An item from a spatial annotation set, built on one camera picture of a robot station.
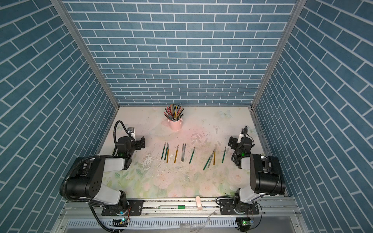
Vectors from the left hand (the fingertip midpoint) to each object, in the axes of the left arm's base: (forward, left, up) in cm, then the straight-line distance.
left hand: (139, 135), depth 94 cm
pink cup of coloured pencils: (+15, -22, +6) cm, 27 cm away
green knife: (-8, -18, -7) cm, 21 cm away
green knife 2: (-6, -16, -8) cm, 19 cm away
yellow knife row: (-9, -24, -7) cm, 27 cm away
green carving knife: (-10, -56, -7) cm, 57 cm away
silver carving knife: (-13, -47, -7) cm, 49 cm away
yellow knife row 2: (-10, -19, -6) cm, 22 cm away
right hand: (-1, -67, 0) cm, 67 cm away
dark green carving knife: (-16, -44, -6) cm, 47 cm away
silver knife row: (-8, -29, -7) cm, 30 cm away
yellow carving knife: (-11, -49, -7) cm, 51 cm away
